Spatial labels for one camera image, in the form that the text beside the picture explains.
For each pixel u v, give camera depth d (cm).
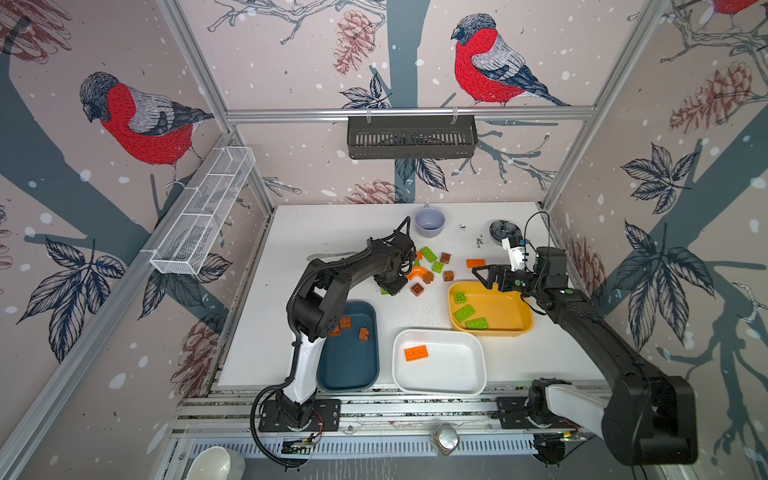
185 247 70
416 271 100
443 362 81
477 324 88
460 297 93
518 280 72
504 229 110
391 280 85
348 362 84
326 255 107
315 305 53
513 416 73
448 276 98
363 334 85
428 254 106
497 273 73
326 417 73
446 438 61
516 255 75
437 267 103
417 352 83
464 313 90
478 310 91
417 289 95
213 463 64
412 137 104
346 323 88
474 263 102
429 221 113
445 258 104
